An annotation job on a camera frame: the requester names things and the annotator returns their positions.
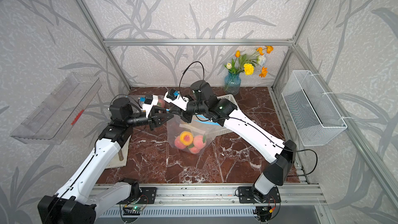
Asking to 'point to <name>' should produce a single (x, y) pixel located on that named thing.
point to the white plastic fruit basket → (226, 130)
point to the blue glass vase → (232, 83)
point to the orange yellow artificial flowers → (246, 62)
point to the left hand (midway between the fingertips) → (171, 116)
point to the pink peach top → (194, 150)
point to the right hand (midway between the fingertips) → (171, 107)
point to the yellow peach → (186, 137)
